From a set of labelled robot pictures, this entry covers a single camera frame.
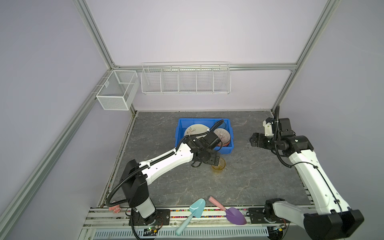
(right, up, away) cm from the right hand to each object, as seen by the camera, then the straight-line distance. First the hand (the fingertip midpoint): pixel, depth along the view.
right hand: (258, 141), depth 76 cm
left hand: (-25, -11, +1) cm, 27 cm away
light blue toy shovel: (-32, -35, +1) cm, 47 cm away
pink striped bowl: (-14, +1, +20) cm, 24 cm away
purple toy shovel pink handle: (-13, -37, -1) cm, 40 cm away
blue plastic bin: (-42, +9, +30) cm, 52 cm away
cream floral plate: (-33, +6, +28) cm, 43 cm away
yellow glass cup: (-19, -19, +13) cm, 29 cm away
